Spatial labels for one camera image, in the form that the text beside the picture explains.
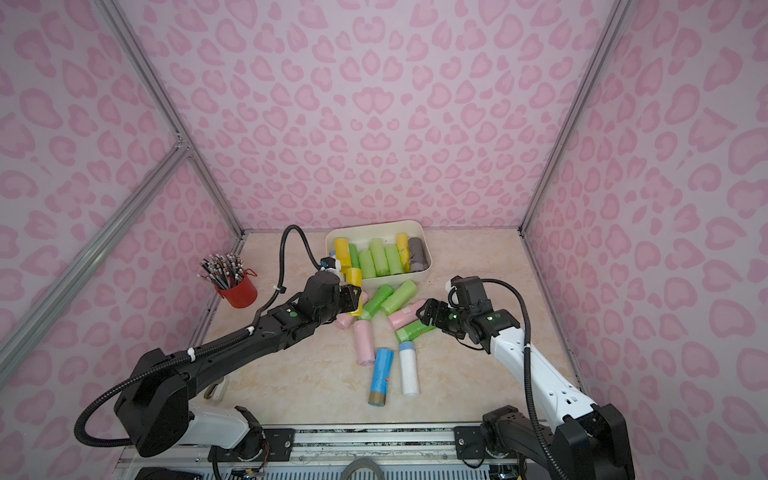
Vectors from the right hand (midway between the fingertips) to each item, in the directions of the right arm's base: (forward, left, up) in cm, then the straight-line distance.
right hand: (426, 316), depth 81 cm
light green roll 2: (+13, +7, -11) cm, 19 cm away
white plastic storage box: (+39, +23, -11) cm, 47 cm away
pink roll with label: (+5, +6, -10) cm, 13 cm away
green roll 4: (0, +4, -11) cm, 11 cm away
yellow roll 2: (+29, +28, -7) cm, 42 cm away
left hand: (+5, +16, +3) cm, 17 cm away
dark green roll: (+28, +24, -9) cm, 38 cm away
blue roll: (-13, +12, -10) cm, 21 cm away
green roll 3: (+14, +13, -12) cm, 23 cm away
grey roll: (+27, +2, -7) cm, 28 cm away
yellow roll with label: (+35, +7, -9) cm, 37 cm away
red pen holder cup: (+11, +57, -7) cm, 59 cm away
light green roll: (+28, +15, -9) cm, 33 cm away
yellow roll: (+9, +20, +6) cm, 22 cm away
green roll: (+25, +19, -10) cm, 33 cm away
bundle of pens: (+12, +58, +5) cm, 59 cm away
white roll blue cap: (-11, +4, -11) cm, 16 cm away
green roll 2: (+27, +10, -10) cm, 31 cm away
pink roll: (-5, +17, -11) cm, 21 cm away
